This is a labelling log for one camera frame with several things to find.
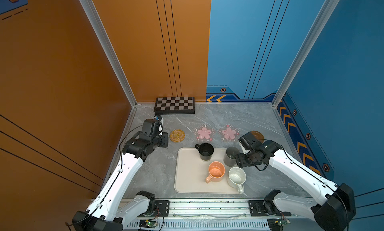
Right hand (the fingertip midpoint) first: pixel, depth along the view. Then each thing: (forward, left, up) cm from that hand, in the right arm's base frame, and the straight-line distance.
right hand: (240, 162), depth 79 cm
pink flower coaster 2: (+25, +1, -10) cm, 27 cm away
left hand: (+10, +40, +13) cm, 43 cm away
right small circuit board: (-26, -15, -12) cm, 32 cm away
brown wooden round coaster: (+23, -18, -9) cm, 30 cm away
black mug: (+9, +18, -5) cm, 21 cm away
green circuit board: (-26, +49, -10) cm, 56 cm away
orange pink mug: (-1, +12, -9) cm, 15 cm away
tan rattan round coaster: (+22, +37, -8) cm, 44 cm away
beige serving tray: (-9, +9, -11) cm, 17 cm away
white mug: (-5, +2, -9) cm, 11 cm away
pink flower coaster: (+25, +18, -9) cm, 32 cm away
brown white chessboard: (+49, +43, -5) cm, 65 cm away
